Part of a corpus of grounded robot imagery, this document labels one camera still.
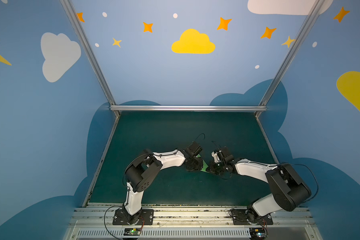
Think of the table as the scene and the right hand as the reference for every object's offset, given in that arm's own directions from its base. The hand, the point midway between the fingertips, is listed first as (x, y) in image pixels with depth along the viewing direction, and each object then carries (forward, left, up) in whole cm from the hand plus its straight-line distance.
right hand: (206, 167), depth 91 cm
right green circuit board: (-31, -24, -2) cm, 39 cm away
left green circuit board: (-34, +37, -2) cm, 51 cm away
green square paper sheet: (-3, +2, +8) cm, 8 cm away
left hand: (-1, +1, +2) cm, 2 cm away
